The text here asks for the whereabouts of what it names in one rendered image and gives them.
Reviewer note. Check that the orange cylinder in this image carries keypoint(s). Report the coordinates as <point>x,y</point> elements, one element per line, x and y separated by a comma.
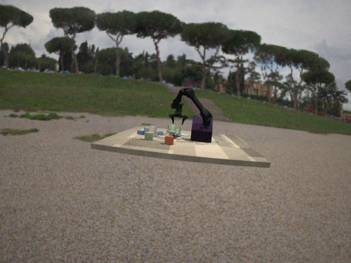
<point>169,140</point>

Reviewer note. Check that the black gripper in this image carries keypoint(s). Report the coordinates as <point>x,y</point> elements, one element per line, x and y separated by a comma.
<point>172,116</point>

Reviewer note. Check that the white open cup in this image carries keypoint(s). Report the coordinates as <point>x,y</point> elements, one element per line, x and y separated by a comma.
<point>152,129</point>

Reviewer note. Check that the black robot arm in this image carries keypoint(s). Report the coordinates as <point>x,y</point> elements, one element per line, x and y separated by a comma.
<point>206,115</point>

